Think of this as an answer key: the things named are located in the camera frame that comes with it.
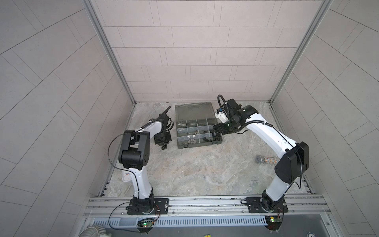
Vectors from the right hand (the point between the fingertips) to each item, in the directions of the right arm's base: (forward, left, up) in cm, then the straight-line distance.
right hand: (218, 132), depth 81 cm
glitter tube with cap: (-12, -23, -12) cm, 28 cm away
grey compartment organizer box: (+23, +13, -20) cm, 33 cm away
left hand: (+7, +31, -16) cm, 35 cm away
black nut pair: (+1, +33, -14) cm, 35 cm away
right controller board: (-40, -21, -18) cm, 49 cm away
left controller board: (-38, +37, -13) cm, 55 cm away
